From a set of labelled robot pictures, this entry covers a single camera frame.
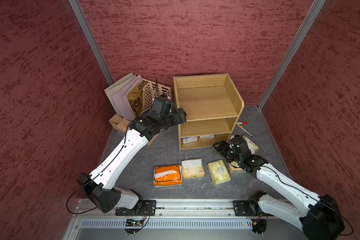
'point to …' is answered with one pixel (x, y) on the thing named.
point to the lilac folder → (122, 101)
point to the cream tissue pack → (192, 168)
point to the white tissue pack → (188, 139)
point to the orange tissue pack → (167, 175)
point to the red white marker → (242, 123)
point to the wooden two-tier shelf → (212, 104)
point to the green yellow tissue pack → (218, 172)
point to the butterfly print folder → (135, 97)
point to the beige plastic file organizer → (151, 90)
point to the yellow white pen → (239, 125)
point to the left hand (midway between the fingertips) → (178, 119)
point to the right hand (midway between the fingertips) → (214, 150)
